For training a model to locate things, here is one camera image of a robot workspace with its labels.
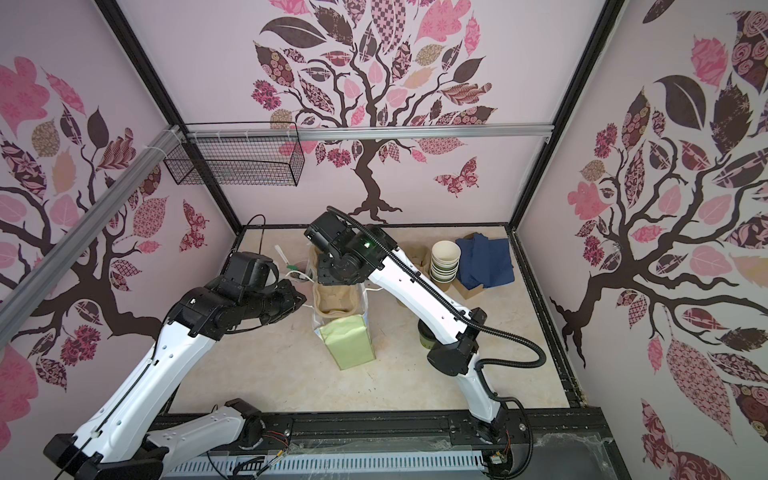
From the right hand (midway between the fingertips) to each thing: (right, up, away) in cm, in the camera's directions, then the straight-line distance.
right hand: (328, 271), depth 70 cm
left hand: (-5, -8, 0) cm, 10 cm away
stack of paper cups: (+32, +3, +18) cm, 37 cm away
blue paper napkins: (+48, +2, +30) cm, 57 cm away
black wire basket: (-34, +37, +24) cm, 56 cm away
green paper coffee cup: (+25, -19, +9) cm, 33 cm away
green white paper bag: (+5, -16, -2) cm, 17 cm away
